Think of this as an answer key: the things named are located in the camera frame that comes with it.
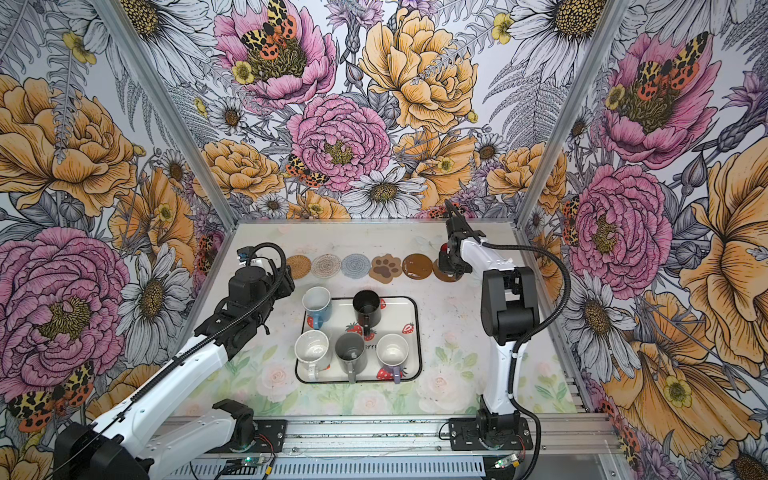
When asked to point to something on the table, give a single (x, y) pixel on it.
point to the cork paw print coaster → (384, 268)
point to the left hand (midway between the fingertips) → (281, 278)
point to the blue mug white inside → (316, 300)
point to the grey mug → (351, 353)
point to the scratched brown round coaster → (417, 266)
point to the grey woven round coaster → (355, 265)
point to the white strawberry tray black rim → (398, 315)
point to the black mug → (367, 309)
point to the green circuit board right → (510, 460)
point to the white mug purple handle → (393, 350)
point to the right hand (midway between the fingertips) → (451, 275)
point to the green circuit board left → (252, 461)
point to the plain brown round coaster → (440, 275)
